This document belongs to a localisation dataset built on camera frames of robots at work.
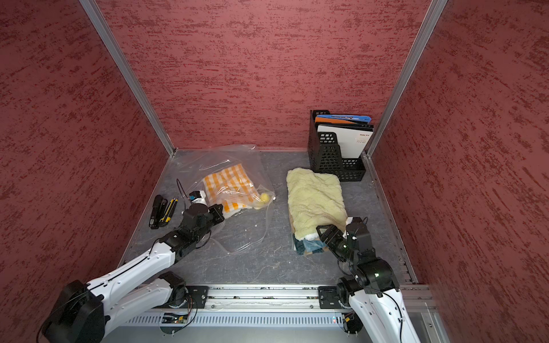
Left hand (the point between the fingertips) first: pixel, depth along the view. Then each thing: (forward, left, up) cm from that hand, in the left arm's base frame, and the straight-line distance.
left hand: (224, 209), depth 84 cm
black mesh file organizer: (+22, -43, +8) cm, 49 cm away
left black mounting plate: (-28, +6, -11) cm, 31 cm away
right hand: (-13, -38, +2) cm, 40 cm away
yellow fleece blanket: (+7, -38, -3) cm, 39 cm away
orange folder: (+38, -46, +16) cm, 62 cm away
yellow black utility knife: (+3, +28, -10) cm, 30 cm away
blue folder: (+38, -54, +18) cm, 69 cm away
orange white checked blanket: (+16, +1, -8) cm, 18 cm away
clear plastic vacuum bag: (-3, -8, -12) cm, 15 cm away
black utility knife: (+7, +33, -10) cm, 35 cm away
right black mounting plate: (-29, -41, -11) cm, 51 cm away
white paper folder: (+29, -55, +11) cm, 64 cm away
